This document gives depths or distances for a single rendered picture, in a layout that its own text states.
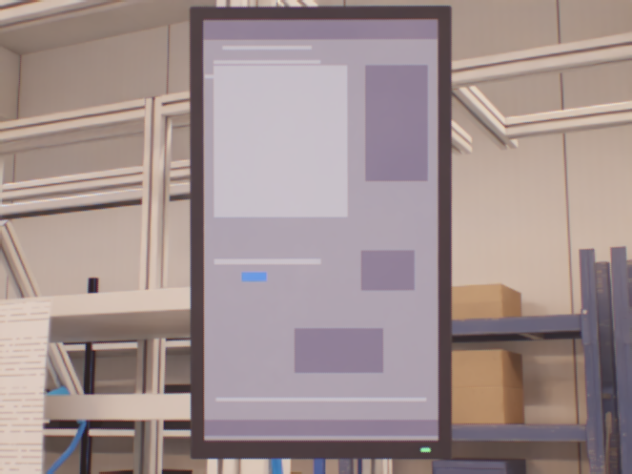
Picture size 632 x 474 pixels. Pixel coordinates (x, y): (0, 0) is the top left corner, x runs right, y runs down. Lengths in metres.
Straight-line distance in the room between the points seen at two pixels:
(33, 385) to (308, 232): 0.63
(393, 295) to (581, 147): 3.77
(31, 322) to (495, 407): 2.94
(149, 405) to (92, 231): 4.45
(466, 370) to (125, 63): 2.99
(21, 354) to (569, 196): 3.55
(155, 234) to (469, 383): 2.38
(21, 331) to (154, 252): 0.63
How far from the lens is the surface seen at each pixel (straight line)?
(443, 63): 1.12
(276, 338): 1.10
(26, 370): 1.58
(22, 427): 1.58
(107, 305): 1.63
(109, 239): 5.89
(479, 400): 4.28
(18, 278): 2.68
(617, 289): 4.16
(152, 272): 2.15
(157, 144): 2.21
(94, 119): 2.34
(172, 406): 1.54
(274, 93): 1.10
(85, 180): 3.00
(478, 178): 4.91
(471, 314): 4.33
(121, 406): 1.59
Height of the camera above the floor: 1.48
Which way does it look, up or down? 11 degrees up
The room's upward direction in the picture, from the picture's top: straight up
